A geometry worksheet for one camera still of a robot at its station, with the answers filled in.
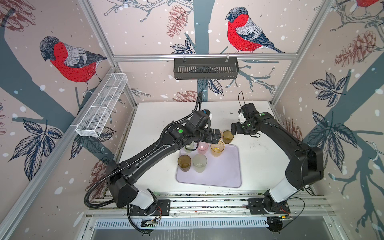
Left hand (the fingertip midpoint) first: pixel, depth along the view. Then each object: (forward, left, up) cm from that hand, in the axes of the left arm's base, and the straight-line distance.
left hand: (214, 135), depth 71 cm
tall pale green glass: (-4, +7, -23) cm, 24 cm away
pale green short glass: (-9, +12, +4) cm, 15 cm away
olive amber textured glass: (-4, +16, -22) cm, 27 cm away
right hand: (+11, -16, -13) cm, 23 cm away
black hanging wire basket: (+54, +1, +3) cm, 54 cm away
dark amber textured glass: (+13, -12, -22) cm, 28 cm away
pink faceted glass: (+6, +5, -24) cm, 25 cm away
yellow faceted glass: (+5, -4, -24) cm, 25 cm away
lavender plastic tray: (-8, -8, -26) cm, 29 cm away
